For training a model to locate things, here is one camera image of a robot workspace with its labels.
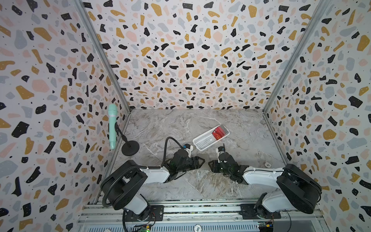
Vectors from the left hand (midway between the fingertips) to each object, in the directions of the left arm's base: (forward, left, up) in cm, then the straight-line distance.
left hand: (206, 161), depth 84 cm
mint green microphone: (+17, +49, +26) cm, 58 cm away
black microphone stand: (+14, +50, -7) cm, 53 cm away
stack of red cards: (+24, -11, -5) cm, 27 cm away
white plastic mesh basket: (+21, -3, -8) cm, 23 cm away
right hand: (+1, -4, -5) cm, 6 cm away
